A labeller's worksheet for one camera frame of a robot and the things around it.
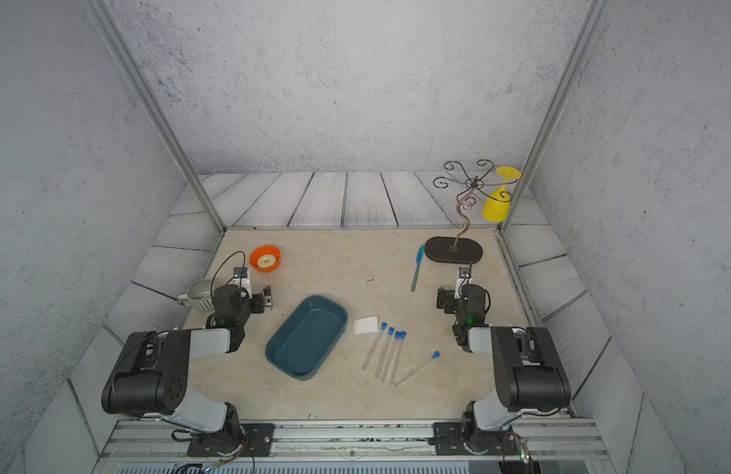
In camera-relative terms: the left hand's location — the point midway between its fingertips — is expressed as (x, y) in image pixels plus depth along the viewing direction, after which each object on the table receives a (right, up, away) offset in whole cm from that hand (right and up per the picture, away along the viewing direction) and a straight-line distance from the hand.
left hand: (258, 285), depth 94 cm
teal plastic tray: (+15, -17, -4) cm, 23 cm away
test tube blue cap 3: (+44, -15, -4) cm, 47 cm away
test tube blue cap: (+35, -20, -8) cm, 41 cm away
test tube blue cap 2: (+42, -14, -3) cm, 44 cm away
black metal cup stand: (+68, +12, +17) cm, 71 cm away
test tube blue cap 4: (+55, -19, -8) cm, 58 cm away
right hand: (+64, 0, 0) cm, 64 cm away
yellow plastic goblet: (+77, +26, +4) cm, 81 cm away
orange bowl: (-2, +8, +13) cm, 16 cm away
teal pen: (+53, +8, +16) cm, 56 cm away
